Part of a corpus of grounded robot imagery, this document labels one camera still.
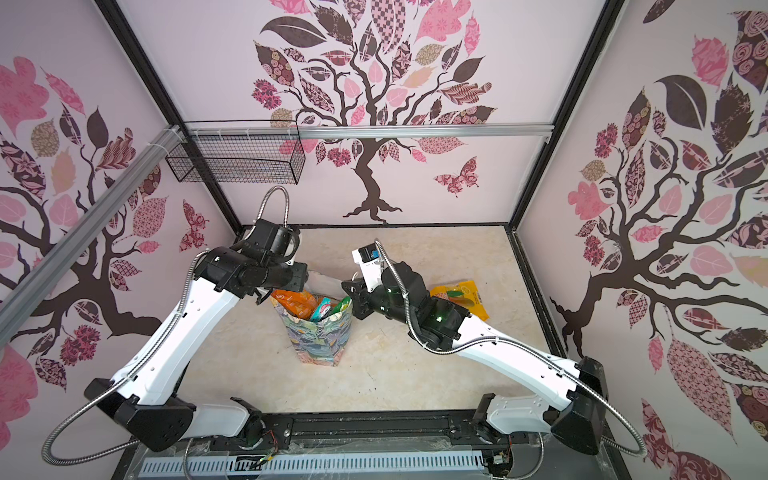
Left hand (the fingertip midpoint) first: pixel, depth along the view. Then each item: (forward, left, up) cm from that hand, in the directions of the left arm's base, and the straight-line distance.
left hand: (297, 279), depth 72 cm
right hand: (-5, -13, +6) cm, 15 cm away
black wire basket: (+45, +23, +8) cm, 51 cm away
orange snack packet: (-2, +1, -8) cm, 9 cm away
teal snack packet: (-6, -6, -6) cm, 10 cm away
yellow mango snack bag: (+7, -48, -19) cm, 52 cm away
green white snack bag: (-3, -12, -7) cm, 14 cm away
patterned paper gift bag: (-12, -7, -2) cm, 14 cm away
